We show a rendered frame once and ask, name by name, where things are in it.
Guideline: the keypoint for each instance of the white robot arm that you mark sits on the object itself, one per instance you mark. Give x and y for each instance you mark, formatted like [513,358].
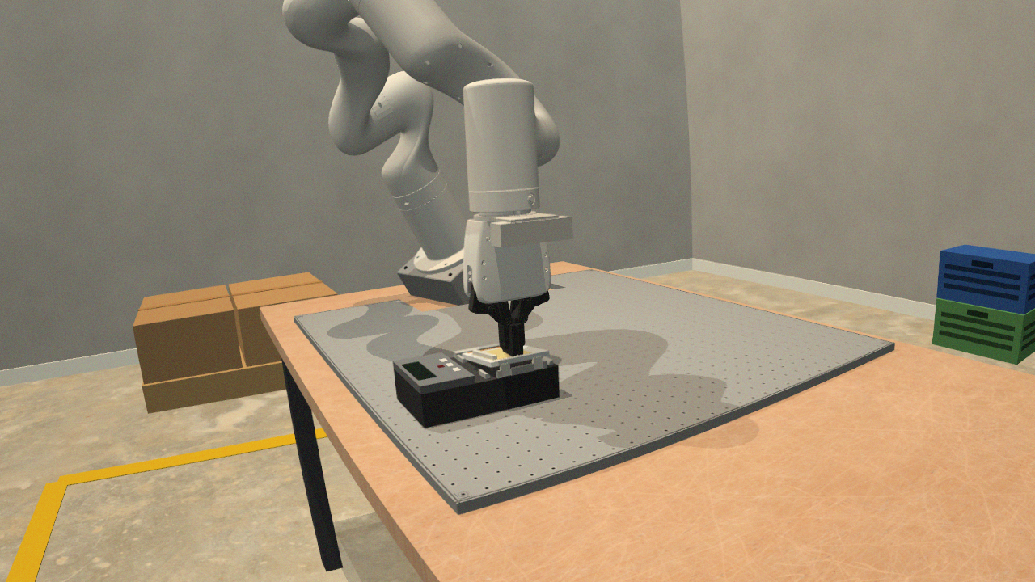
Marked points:
[509,133]

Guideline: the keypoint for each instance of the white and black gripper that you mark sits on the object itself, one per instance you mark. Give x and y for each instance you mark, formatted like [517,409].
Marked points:
[520,274]

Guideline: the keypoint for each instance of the black cassette dock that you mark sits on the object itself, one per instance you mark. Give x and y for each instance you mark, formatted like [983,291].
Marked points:
[437,390]

